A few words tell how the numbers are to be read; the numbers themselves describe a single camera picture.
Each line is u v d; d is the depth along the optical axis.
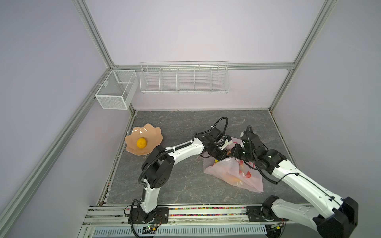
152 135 1.02
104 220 0.74
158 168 0.49
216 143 0.74
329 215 0.40
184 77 0.99
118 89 1.02
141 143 0.96
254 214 0.72
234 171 0.77
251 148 0.57
